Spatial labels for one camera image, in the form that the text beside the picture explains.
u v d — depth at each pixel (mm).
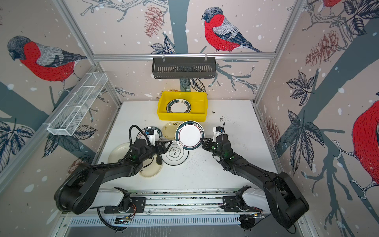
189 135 862
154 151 776
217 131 775
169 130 1043
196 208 729
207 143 742
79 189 427
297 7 728
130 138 672
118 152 934
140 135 778
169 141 827
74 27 785
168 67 1070
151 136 796
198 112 1129
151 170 815
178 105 1165
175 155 905
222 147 637
